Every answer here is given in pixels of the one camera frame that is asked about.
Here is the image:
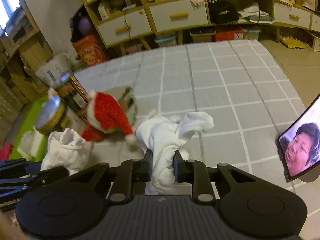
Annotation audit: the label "grey phone stand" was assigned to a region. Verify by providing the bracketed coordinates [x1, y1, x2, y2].
[285, 169, 319, 183]

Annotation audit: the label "purple ball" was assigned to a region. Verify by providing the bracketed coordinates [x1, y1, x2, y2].
[78, 16, 92, 34]

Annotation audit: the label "clear storage box teal lid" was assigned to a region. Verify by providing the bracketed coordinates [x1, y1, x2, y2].
[154, 34, 178, 47]

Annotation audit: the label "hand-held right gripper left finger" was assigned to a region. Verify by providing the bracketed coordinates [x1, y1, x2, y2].
[67, 149, 153, 203]

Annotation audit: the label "red printed bucket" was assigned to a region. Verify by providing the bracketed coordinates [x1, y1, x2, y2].
[72, 34, 107, 67]

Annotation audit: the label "black mat bag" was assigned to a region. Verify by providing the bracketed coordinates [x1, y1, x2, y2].
[69, 5, 88, 43]

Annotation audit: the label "folded white cloths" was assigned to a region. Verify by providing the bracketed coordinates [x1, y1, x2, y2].
[237, 1, 274, 24]

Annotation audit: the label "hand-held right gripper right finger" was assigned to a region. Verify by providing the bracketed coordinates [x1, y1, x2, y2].
[173, 150, 253, 203]

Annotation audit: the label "person's left forearm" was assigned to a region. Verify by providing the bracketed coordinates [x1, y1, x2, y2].
[0, 211, 24, 240]

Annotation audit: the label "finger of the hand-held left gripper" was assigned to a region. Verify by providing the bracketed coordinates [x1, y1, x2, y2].
[0, 158, 36, 172]
[0, 166, 70, 198]

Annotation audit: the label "white sack with blue print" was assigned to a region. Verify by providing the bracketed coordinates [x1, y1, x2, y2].
[35, 54, 73, 88]

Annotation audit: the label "grey green cloth item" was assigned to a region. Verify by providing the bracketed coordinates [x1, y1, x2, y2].
[117, 86, 138, 127]

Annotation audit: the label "tall wooden cabinet white drawers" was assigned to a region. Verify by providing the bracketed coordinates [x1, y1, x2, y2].
[75, 0, 209, 49]

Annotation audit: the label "white printed box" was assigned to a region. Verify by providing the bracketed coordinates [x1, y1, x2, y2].
[306, 30, 320, 52]

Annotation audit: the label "low wooden stand white drawers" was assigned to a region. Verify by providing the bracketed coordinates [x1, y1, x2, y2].
[205, 0, 320, 44]

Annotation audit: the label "green plastic box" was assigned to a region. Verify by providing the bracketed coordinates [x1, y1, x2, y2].
[9, 96, 52, 162]

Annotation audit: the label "smartphone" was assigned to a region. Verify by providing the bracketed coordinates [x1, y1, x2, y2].
[278, 93, 320, 180]

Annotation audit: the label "white cloth sack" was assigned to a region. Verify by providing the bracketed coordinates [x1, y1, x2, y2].
[40, 128, 93, 175]

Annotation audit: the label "red box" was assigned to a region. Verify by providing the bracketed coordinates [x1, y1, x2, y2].
[215, 29, 244, 42]

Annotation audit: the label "grey checked tablecloth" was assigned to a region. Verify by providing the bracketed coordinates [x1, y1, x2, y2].
[72, 39, 320, 218]

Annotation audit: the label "red santa plush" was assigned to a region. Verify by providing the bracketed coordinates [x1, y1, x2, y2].
[81, 89, 137, 144]

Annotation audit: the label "egg carton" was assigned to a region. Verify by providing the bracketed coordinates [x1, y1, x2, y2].
[280, 30, 307, 49]

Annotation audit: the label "white doll with pink knit hat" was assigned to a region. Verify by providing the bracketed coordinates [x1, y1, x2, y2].
[135, 111, 215, 195]

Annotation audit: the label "dark tin can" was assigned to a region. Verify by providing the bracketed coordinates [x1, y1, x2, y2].
[54, 72, 88, 128]

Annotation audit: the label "wooden shelf unit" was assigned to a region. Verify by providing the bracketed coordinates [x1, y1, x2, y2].
[0, 0, 54, 105]

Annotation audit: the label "gold lid cookie jar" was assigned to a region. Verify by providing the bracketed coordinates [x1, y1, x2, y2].
[34, 95, 67, 137]

